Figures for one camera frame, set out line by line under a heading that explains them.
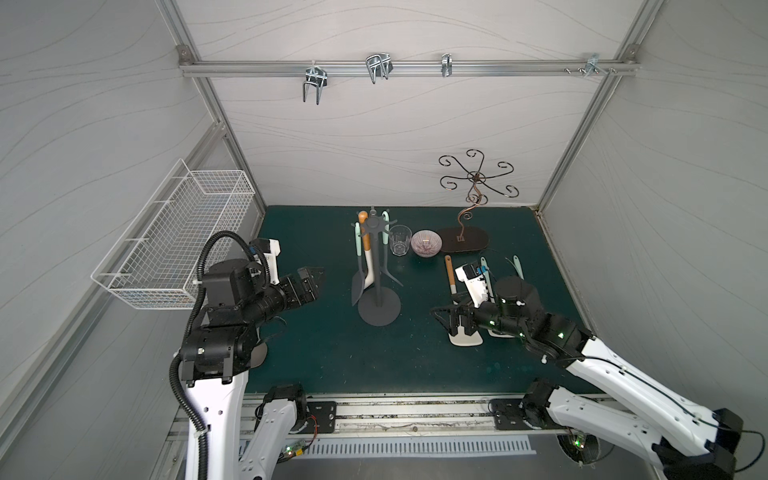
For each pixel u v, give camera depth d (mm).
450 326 604
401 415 748
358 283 793
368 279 803
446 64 782
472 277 605
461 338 840
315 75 780
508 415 741
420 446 703
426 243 1076
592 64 764
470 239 1097
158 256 650
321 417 732
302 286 545
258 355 836
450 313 594
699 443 395
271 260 554
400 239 1074
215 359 387
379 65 765
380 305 929
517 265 1037
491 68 1783
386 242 726
